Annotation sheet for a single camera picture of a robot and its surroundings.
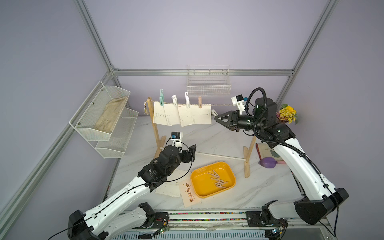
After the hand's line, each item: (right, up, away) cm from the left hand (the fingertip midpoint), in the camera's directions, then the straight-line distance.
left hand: (187, 147), depth 74 cm
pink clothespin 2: (+18, -21, +12) cm, 30 cm away
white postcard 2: (-10, -26, +11) cm, 30 cm away
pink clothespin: (+18, -23, +10) cm, 31 cm away
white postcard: (-7, -18, +17) cm, 26 cm away
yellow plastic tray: (+8, -24, +11) cm, 27 cm away
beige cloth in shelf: (-43, +14, +3) cm, 45 cm away
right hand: (+13, +12, -11) cm, 21 cm away
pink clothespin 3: (+16, -18, +15) cm, 28 cm away
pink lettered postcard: (0, -29, +6) cm, 29 cm away
